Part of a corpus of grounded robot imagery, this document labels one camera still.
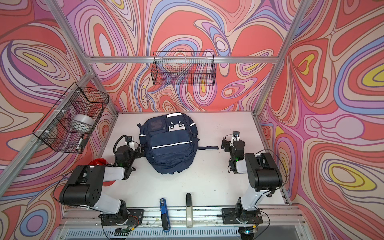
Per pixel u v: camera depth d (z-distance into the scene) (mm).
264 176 473
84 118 736
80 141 723
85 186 450
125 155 722
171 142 890
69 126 719
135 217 725
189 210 728
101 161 793
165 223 702
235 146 748
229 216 733
